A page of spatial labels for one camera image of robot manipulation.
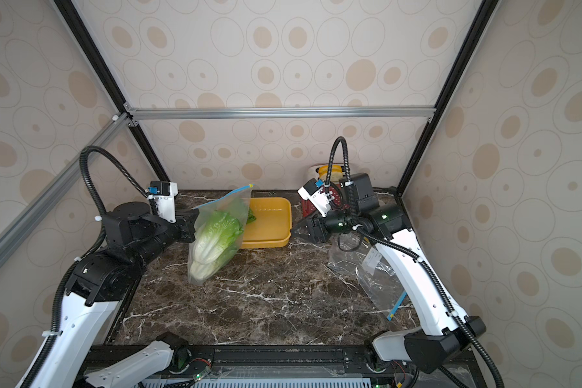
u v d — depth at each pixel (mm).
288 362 746
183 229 534
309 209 1060
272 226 1042
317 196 563
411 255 417
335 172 972
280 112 897
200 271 759
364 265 910
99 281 384
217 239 725
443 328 379
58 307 379
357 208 491
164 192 500
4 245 524
